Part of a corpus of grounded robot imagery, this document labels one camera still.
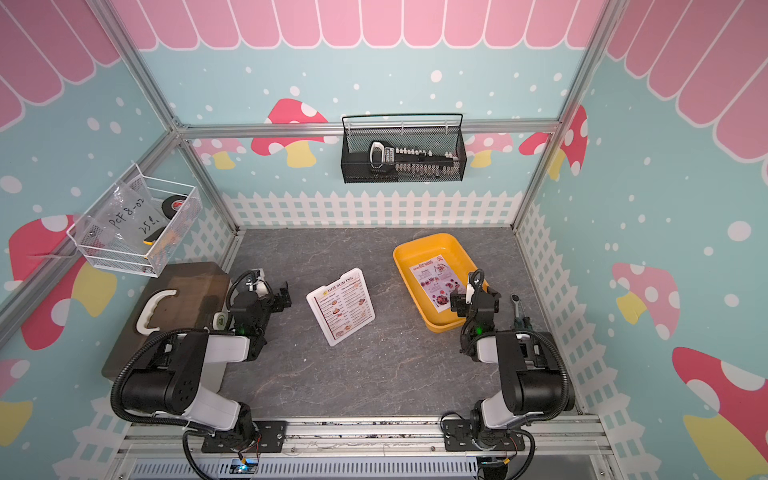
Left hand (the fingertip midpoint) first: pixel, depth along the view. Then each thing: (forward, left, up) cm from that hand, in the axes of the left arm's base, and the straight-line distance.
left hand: (273, 287), depth 94 cm
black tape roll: (+9, +23, +26) cm, 36 cm away
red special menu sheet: (+9, -54, -8) cm, 56 cm away
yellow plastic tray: (+21, -48, -4) cm, 53 cm away
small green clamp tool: (-7, -80, -7) cm, 81 cm away
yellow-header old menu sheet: (-9, -24, +4) cm, 26 cm away
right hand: (+1, -63, 0) cm, 63 cm away
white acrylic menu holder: (-14, -19, 0) cm, 23 cm away
